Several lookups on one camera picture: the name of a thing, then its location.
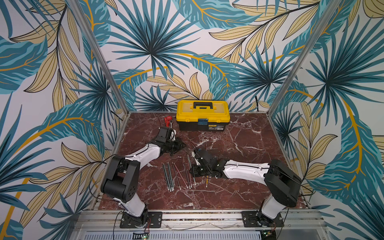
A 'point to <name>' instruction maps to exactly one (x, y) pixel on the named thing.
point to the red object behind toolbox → (167, 119)
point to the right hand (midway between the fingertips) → (189, 171)
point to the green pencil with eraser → (172, 179)
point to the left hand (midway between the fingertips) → (186, 145)
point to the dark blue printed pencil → (170, 176)
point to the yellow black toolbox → (203, 115)
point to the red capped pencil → (177, 168)
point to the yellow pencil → (207, 182)
